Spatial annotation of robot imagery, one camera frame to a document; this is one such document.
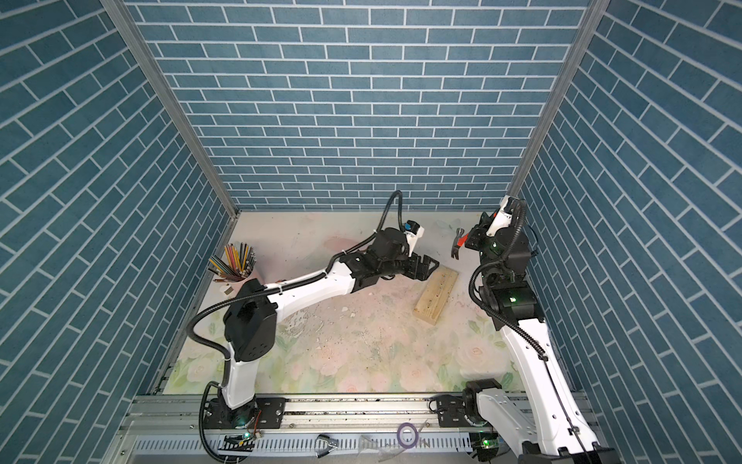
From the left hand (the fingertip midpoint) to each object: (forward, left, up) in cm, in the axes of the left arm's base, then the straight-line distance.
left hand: (437, 264), depth 80 cm
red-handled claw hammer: (+8, -7, +1) cm, 11 cm away
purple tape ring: (-38, +6, -20) cm, 43 cm away
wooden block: (0, -2, -17) cm, 17 cm away
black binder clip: (-39, +29, -21) cm, 53 cm away
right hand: (+1, -10, +18) cm, 21 cm away
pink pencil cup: (0, +59, -11) cm, 60 cm away
